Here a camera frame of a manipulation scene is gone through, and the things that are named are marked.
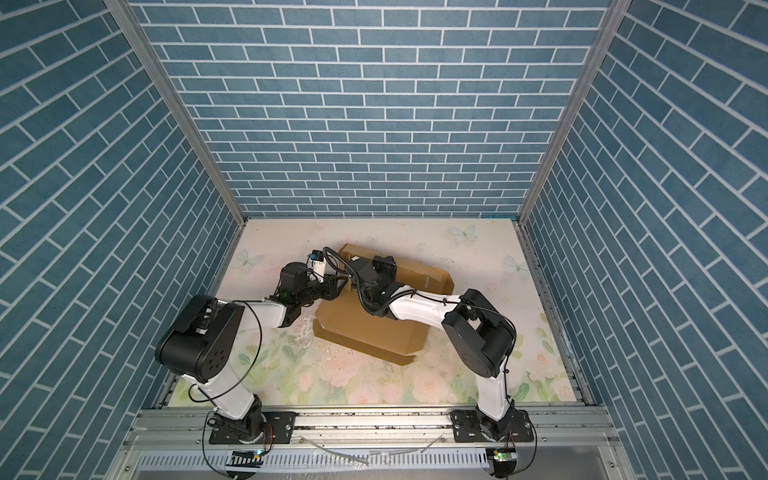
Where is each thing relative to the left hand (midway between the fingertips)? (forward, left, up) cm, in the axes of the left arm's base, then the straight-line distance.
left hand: (343, 278), depth 95 cm
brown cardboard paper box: (-10, 0, -10) cm, 14 cm away
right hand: (+2, -15, +9) cm, 18 cm away
